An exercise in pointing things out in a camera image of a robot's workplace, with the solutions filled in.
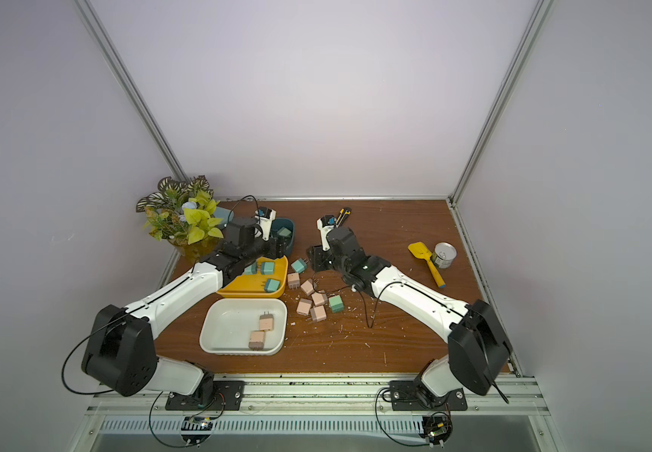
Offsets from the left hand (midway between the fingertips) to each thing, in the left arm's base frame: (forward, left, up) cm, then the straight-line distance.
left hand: (284, 234), depth 86 cm
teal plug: (-1, -3, -17) cm, 17 cm away
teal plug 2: (-3, +8, -16) cm, 18 cm away
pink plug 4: (-16, -6, -17) cm, 24 cm away
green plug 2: (-9, +6, -16) cm, 20 cm away
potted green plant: (+2, +30, +7) cm, 31 cm away
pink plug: (-9, -7, -16) cm, 20 cm away
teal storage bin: (-2, +1, +7) cm, 7 cm away
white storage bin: (-21, +18, -18) cm, 33 cm away
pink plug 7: (-21, +5, -17) cm, 28 cm away
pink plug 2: (-13, -11, -17) cm, 24 cm away
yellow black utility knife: (+24, -19, -17) cm, 35 cm away
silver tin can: (+2, -54, -14) cm, 56 cm away
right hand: (-6, -9, +4) cm, 12 cm away
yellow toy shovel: (+6, -48, -17) cm, 51 cm away
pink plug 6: (-27, +7, -17) cm, 33 cm away
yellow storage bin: (-9, +12, -17) cm, 23 cm away
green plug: (-15, -16, -17) cm, 28 cm away
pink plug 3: (-8, -2, -16) cm, 18 cm away
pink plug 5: (-19, -11, -16) cm, 27 cm away
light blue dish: (+18, +27, -12) cm, 35 cm away
